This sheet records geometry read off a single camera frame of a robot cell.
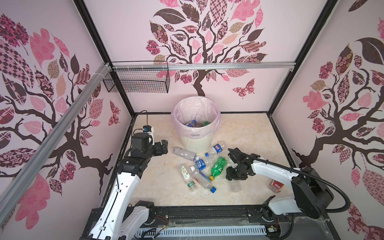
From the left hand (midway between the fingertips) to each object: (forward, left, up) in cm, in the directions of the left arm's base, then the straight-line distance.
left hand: (159, 145), depth 76 cm
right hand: (-8, -39, -20) cm, 45 cm away
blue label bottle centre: (-4, -22, -15) cm, 28 cm away
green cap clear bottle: (-11, -14, -16) cm, 24 cm away
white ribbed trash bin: (+7, -21, -11) cm, 25 cm away
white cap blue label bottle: (-15, -41, -17) cm, 46 cm away
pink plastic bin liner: (+28, -19, -8) cm, 35 cm away
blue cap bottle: (+23, -16, -11) cm, 30 cm away
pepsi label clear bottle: (+7, -33, -16) cm, 37 cm away
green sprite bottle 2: (+23, -26, -10) cm, 36 cm away
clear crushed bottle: (+4, -13, -18) cm, 22 cm away
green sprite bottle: (-6, -31, -16) cm, 36 cm away
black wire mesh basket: (+66, +28, -5) cm, 72 cm away
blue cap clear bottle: (-11, -24, -21) cm, 34 cm away
